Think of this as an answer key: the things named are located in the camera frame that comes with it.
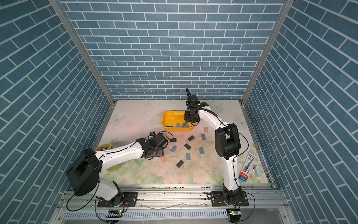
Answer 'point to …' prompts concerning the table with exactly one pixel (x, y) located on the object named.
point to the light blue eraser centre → (173, 148)
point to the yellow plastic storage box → (175, 121)
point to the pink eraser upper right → (206, 129)
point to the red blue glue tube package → (244, 173)
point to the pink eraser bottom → (163, 158)
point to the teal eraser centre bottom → (188, 156)
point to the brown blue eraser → (185, 125)
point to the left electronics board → (114, 213)
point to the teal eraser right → (201, 150)
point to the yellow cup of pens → (105, 147)
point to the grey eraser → (178, 125)
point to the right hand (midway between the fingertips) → (188, 119)
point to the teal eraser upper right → (203, 136)
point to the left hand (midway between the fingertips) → (161, 153)
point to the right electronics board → (235, 214)
